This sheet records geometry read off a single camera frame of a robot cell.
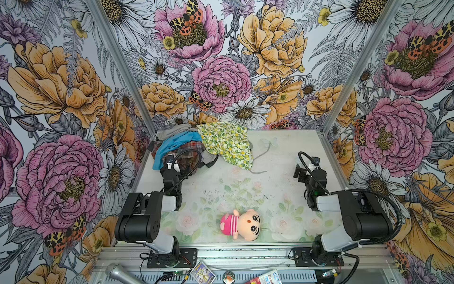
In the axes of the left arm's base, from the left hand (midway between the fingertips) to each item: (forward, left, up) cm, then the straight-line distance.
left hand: (178, 165), depth 93 cm
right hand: (-2, -66, -2) cm, 66 cm away
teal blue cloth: (+12, +5, +5) cm, 14 cm away
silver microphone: (-44, +18, -6) cm, 48 cm away
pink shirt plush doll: (-30, -33, -1) cm, 45 cm away
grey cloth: (+26, +7, +1) cm, 27 cm away
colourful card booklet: (-46, -15, -7) cm, 49 cm away
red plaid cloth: (+2, -4, +1) cm, 5 cm away
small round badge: (-47, -26, -9) cm, 54 cm away
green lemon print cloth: (+19, -26, -3) cm, 33 cm away
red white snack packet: (-47, -42, -5) cm, 63 cm away
